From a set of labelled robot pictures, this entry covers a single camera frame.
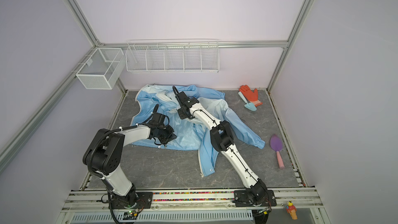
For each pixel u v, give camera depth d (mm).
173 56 974
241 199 738
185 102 793
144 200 734
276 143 929
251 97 1157
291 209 693
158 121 789
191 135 935
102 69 967
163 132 872
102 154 483
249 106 1115
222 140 672
